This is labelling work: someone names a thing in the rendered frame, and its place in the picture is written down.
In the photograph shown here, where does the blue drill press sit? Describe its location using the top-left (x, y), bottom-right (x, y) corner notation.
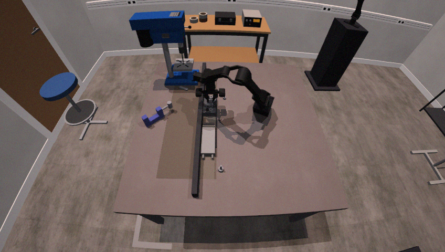
top-left (129, 10), bottom-right (199, 86)

